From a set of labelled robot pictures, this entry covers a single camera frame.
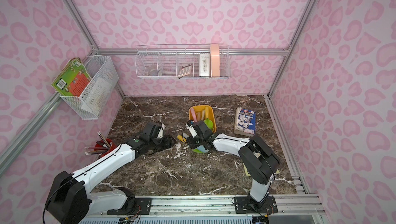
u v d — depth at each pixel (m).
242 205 0.73
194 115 1.02
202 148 0.80
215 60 0.83
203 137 0.70
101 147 0.84
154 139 0.67
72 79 0.71
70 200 0.40
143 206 0.73
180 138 0.93
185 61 0.98
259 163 0.47
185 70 0.95
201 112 1.04
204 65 0.93
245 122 1.01
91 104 0.81
